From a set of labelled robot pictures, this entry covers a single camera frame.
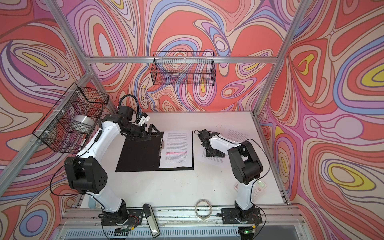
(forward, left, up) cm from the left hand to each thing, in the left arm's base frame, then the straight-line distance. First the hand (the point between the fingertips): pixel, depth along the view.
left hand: (156, 134), depth 82 cm
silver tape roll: (0, +34, +11) cm, 36 cm away
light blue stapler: (-31, +31, -17) cm, 47 cm away
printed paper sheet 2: (+13, -52, -20) cm, 57 cm away
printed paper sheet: (-6, -28, -20) cm, 35 cm away
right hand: (-4, -37, -19) cm, 42 cm away
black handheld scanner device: (-38, 0, -16) cm, 41 cm away
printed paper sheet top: (+2, -10, -20) cm, 23 cm away
